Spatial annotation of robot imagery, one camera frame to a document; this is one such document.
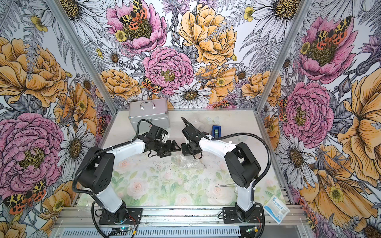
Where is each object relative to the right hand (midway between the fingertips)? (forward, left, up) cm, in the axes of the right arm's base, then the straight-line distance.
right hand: (185, 156), depth 90 cm
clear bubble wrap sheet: (-5, -1, +1) cm, 5 cm away
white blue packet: (-28, -46, -6) cm, 55 cm away
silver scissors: (-16, -25, -7) cm, 31 cm away
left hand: (0, +6, +1) cm, 6 cm away
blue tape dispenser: (+17, -20, +2) cm, 26 cm away
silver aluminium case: (+29, +20, +9) cm, 37 cm away
